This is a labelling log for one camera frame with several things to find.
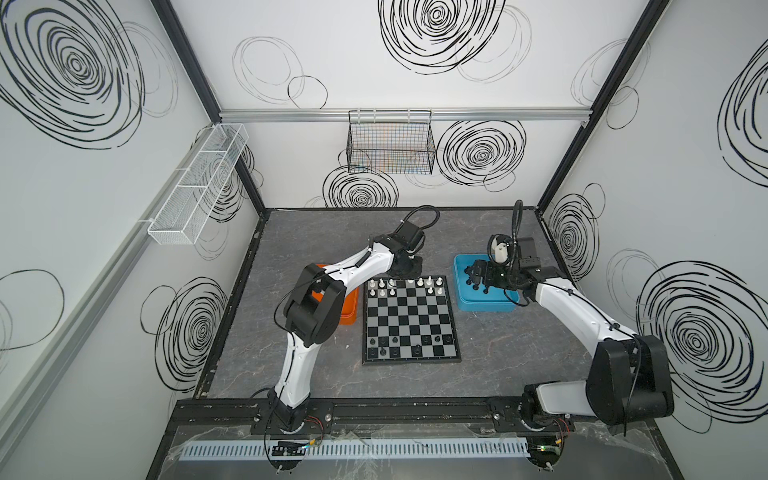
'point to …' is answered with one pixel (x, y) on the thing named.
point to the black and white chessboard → (409, 321)
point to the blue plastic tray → (469, 299)
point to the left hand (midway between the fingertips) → (419, 271)
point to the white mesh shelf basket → (187, 206)
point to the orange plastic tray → (350, 304)
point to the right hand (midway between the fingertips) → (478, 272)
